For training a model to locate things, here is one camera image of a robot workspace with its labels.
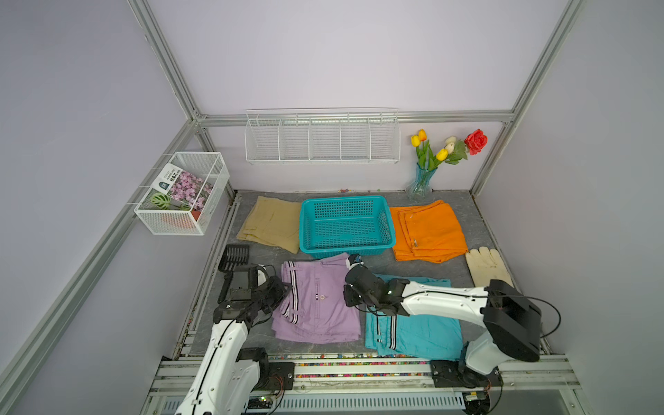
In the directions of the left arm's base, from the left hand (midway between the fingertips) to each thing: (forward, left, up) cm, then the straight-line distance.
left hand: (293, 287), depth 81 cm
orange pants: (+24, -53, -9) cm, 59 cm away
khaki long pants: (+32, +11, -7) cm, 35 cm away
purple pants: (-5, -6, -4) cm, 9 cm away
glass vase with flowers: (+45, -54, -4) cm, 70 cm away
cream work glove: (+7, -70, -9) cm, 71 cm away
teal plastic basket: (+31, -22, -10) cm, 39 cm away
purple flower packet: (+23, +29, +24) cm, 44 cm away
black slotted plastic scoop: (+19, +25, -10) cm, 33 cm away
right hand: (0, -16, -3) cm, 16 cm away
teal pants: (-16, -40, -7) cm, 44 cm away
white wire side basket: (+16, +35, +21) cm, 44 cm away
